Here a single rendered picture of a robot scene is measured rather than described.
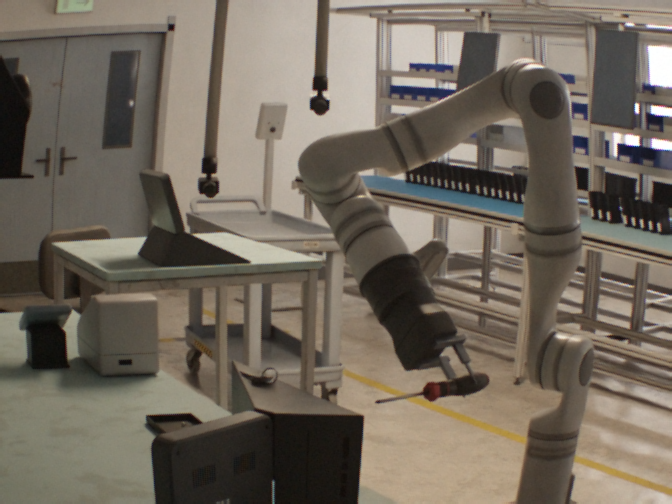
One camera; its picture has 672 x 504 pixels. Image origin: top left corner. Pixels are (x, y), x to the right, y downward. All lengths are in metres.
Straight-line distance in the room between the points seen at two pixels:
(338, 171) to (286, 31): 7.24
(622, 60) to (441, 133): 3.87
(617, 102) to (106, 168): 4.32
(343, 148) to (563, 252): 0.34
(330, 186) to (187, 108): 6.83
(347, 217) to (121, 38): 6.75
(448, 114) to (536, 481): 0.58
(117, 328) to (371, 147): 0.70
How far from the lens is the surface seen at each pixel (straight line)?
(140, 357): 1.92
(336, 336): 5.07
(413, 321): 1.25
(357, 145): 1.38
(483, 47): 6.10
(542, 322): 1.54
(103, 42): 7.96
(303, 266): 2.77
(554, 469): 1.59
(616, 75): 5.22
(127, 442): 1.56
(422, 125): 1.39
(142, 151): 8.12
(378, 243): 1.30
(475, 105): 1.43
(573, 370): 1.53
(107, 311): 1.88
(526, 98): 1.39
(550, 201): 1.43
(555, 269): 1.47
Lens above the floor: 1.51
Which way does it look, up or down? 9 degrees down
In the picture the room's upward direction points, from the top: 2 degrees clockwise
